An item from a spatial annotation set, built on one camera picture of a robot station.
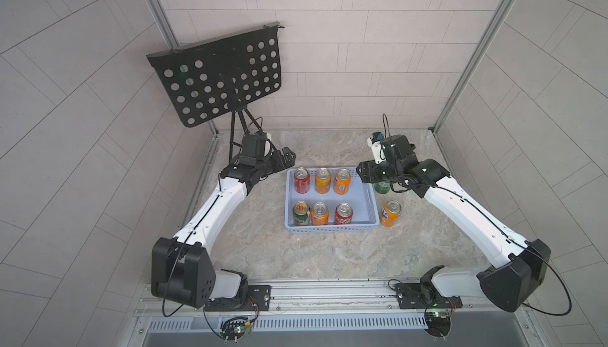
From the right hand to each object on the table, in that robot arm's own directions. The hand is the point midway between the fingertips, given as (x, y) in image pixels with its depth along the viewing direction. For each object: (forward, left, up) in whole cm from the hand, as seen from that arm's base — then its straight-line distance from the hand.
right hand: (363, 166), depth 77 cm
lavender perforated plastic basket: (+2, +11, -25) cm, 27 cm away
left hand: (+7, +25, -1) cm, 26 cm away
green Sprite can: (+2, -10, -17) cm, 20 cm away
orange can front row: (-10, +15, -11) cm, 22 cm away
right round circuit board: (-41, -17, -23) cm, 50 cm away
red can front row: (-11, +7, -12) cm, 17 cm away
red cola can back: (+4, +21, -12) cm, 25 cm away
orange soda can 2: (+3, +6, -13) cm, 14 cm away
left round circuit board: (-39, +43, -22) cm, 61 cm away
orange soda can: (+3, +13, -12) cm, 18 cm away
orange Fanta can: (-11, -8, -12) cm, 19 cm away
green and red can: (-10, +22, -11) cm, 26 cm away
